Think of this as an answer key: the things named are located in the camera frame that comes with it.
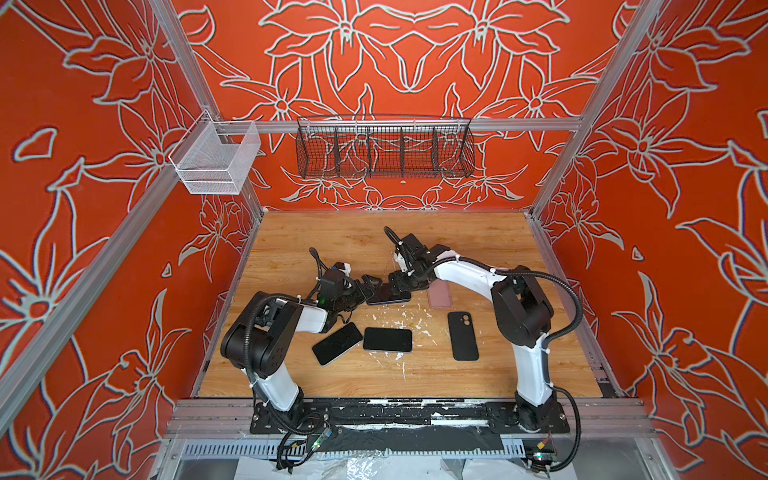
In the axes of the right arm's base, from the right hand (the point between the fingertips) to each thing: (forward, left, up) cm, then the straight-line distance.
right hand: (393, 286), depth 93 cm
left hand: (0, +6, +1) cm, 6 cm away
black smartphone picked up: (-6, +2, +5) cm, 8 cm away
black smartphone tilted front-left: (-17, +17, -4) cm, 24 cm away
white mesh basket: (+31, +57, +29) cm, 71 cm away
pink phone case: (-1, -15, -4) cm, 16 cm away
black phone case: (-16, -20, -4) cm, 26 cm away
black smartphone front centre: (-15, +1, -7) cm, 16 cm away
